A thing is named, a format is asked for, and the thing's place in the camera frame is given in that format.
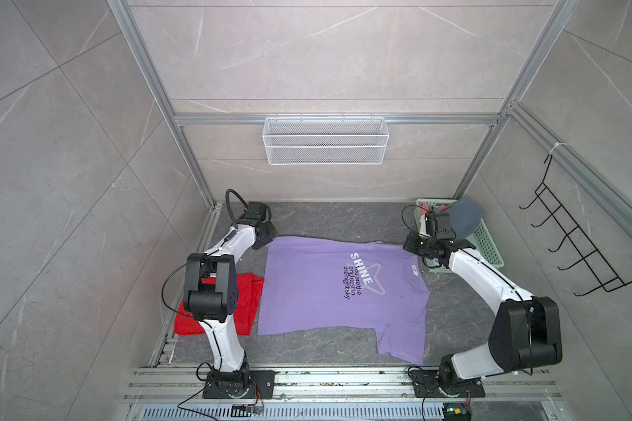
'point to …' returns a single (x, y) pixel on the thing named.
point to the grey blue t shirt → (465, 217)
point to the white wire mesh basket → (320, 141)
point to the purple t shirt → (320, 282)
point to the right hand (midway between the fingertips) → (406, 238)
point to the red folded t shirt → (249, 288)
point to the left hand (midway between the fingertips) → (269, 229)
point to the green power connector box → (456, 412)
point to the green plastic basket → (482, 239)
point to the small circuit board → (243, 410)
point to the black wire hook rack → (591, 255)
